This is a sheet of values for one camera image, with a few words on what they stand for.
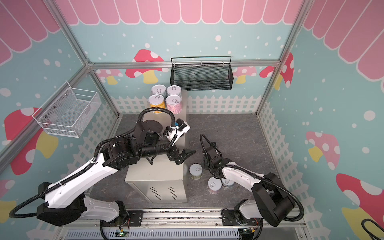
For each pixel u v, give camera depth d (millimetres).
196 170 850
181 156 506
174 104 695
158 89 757
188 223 737
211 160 680
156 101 704
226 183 807
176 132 446
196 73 943
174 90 759
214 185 794
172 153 513
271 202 424
